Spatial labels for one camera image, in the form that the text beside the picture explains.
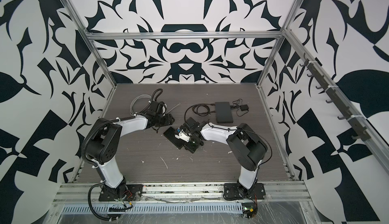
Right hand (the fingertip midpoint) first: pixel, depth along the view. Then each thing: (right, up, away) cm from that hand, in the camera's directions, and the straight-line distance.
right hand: (188, 146), depth 89 cm
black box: (-12, +5, +6) cm, 14 cm away
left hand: (-10, +16, +8) cm, 20 cm away
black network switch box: (+23, +18, +15) cm, 33 cm away
